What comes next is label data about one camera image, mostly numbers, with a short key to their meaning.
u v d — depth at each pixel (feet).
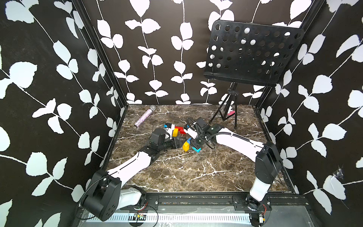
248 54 2.17
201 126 2.19
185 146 2.93
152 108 3.76
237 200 2.46
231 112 3.60
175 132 3.30
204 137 2.01
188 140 2.64
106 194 1.34
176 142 2.39
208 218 2.30
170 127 2.52
